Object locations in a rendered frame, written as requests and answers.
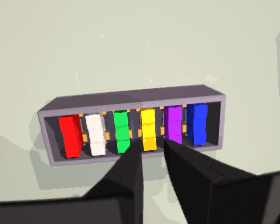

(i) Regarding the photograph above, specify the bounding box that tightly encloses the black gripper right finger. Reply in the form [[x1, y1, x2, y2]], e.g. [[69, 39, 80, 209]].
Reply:
[[164, 139, 280, 224]]

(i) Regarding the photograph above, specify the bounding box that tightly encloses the green fuse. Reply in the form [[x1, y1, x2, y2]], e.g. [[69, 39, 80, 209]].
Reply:
[[113, 110, 130, 153]]

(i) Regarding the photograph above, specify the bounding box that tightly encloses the grey fuse block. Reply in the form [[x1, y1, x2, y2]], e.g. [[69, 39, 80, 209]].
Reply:
[[37, 84, 227, 167]]

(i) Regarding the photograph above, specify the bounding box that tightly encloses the purple fuse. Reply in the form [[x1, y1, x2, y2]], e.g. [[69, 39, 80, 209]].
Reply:
[[163, 105, 182, 144]]

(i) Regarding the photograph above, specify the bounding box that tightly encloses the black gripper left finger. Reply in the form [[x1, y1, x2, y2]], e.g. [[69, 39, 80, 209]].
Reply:
[[0, 143, 144, 224]]

